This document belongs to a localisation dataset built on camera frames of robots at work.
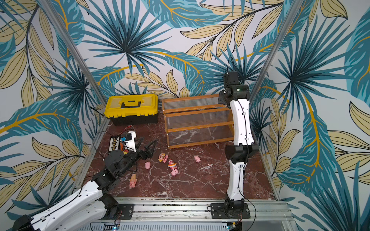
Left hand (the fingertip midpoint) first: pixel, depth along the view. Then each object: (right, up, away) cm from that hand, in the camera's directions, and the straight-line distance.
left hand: (149, 141), depth 72 cm
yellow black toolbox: (-19, +19, +26) cm, 37 cm away
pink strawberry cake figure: (+10, -16, +13) cm, 23 cm away
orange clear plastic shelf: (+27, +11, +40) cm, 50 cm away
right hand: (+42, +23, +9) cm, 49 cm away
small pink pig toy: (+25, -13, +18) cm, 34 cm away
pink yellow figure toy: (+4, -12, +17) cm, 21 cm away
